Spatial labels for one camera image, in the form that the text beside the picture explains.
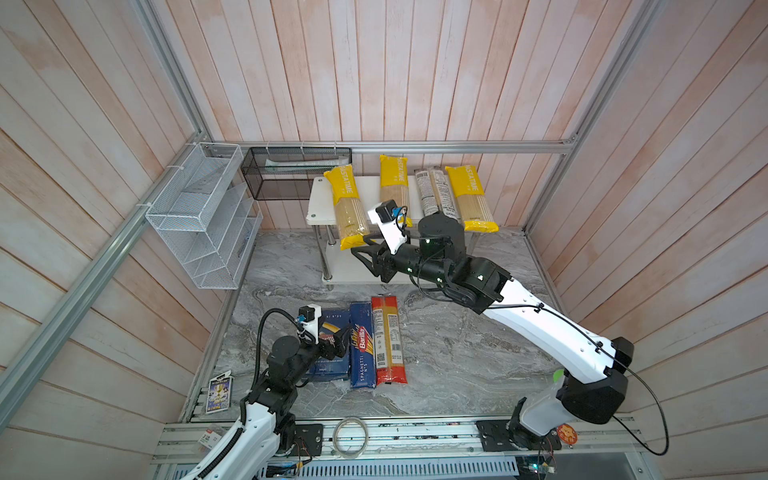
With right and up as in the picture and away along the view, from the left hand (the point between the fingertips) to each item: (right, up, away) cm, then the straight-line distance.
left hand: (339, 326), depth 80 cm
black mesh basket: (-22, +49, +23) cm, 58 cm away
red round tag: (+59, -26, -5) cm, 65 cm away
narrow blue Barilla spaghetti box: (+6, -7, +6) cm, 11 cm away
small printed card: (-33, -19, -1) cm, 37 cm away
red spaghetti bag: (+14, -11, +4) cm, 18 cm away
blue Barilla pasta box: (-3, -1, +8) cm, 9 cm away
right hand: (+6, +21, -19) cm, 29 cm away
